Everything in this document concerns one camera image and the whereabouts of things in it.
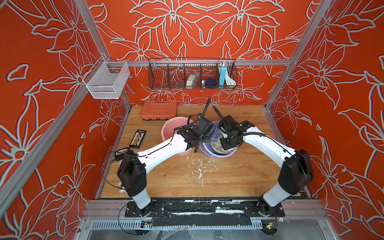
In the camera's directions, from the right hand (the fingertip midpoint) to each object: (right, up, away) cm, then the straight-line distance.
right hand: (223, 145), depth 84 cm
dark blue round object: (-6, +39, +11) cm, 40 cm away
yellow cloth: (-3, -1, +2) cm, 4 cm away
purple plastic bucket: (-11, 0, -9) cm, 14 cm away
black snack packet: (-55, +1, +14) cm, 57 cm away
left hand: (-10, +7, -3) cm, 13 cm away
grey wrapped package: (-18, +39, +7) cm, 43 cm away
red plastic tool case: (-44, +21, +27) cm, 56 cm away
